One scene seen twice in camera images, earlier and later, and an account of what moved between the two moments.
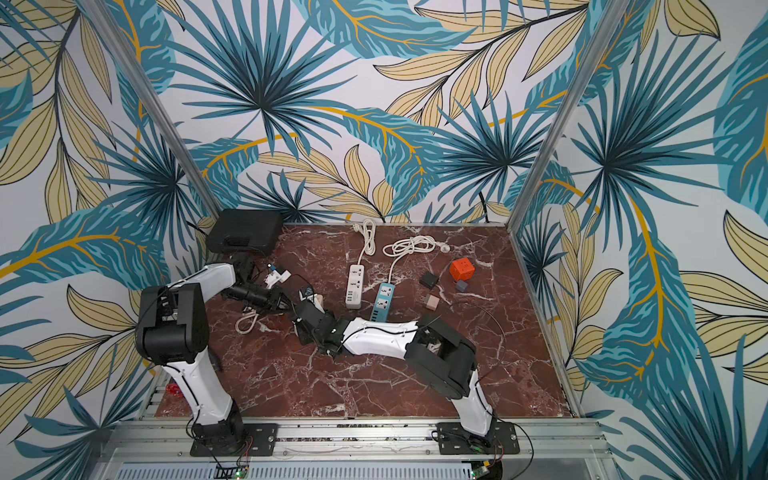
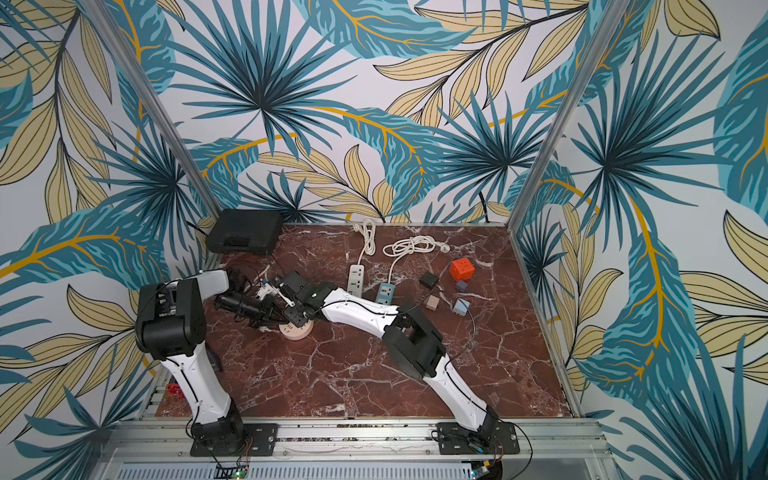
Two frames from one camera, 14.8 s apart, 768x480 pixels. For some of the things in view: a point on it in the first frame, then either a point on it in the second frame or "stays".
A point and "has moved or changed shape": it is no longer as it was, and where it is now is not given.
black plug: x=429 y=280 stays
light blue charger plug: x=306 y=293 has moved or changed shape
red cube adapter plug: x=462 y=269 stays
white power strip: x=354 y=293 stays
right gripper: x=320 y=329 -> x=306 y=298
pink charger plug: x=432 y=302 stays
